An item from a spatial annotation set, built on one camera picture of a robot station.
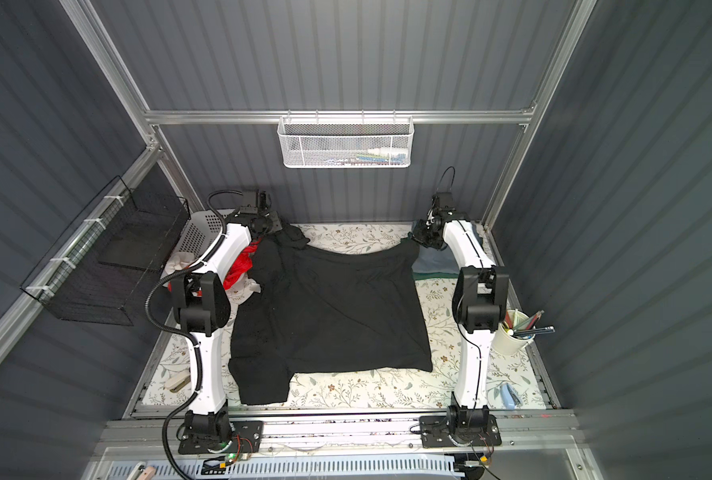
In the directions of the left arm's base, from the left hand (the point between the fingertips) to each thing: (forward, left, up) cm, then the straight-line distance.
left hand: (273, 220), depth 101 cm
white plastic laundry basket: (+8, +31, -12) cm, 34 cm away
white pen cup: (-45, -67, -5) cm, 81 cm away
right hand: (-8, -50, -2) cm, 50 cm away
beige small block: (-48, +22, -14) cm, 55 cm away
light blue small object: (-57, -66, -13) cm, 88 cm away
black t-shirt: (-27, -12, -15) cm, 33 cm away
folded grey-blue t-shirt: (-11, -56, -11) cm, 59 cm away
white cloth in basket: (-12, +30, -5) cm, 33 cm away
